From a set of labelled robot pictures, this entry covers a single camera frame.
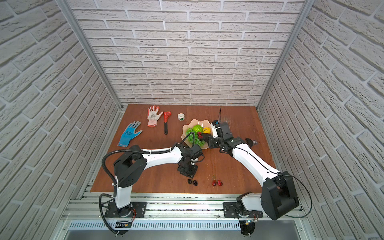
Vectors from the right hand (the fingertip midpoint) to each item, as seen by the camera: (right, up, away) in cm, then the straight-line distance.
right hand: (210, 138), depth 85 cm
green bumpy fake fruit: (-8, +5, +13) cm, 16 cm away
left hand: (-9, -22, 0) cm, 24 cm away
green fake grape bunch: (-8, -2, +10) cm, 13 cm away
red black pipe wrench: (-32, +15, +29) cm, 45 cm away
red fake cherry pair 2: (+5, -24, -4) cm, 25 cm away
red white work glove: (-42, +15, +29) cm, 53 cm away
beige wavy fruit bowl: (-2, +9, +21) cm, 23 cm away
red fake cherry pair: (-6, +1, +10) cm, 12 cm away
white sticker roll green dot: (-20, +13, +25) cm, 35 cm away
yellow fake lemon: (-1, +4, +12) cm, 13 cm away
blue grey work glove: (-56, +2, +18) cm, 59 cm away
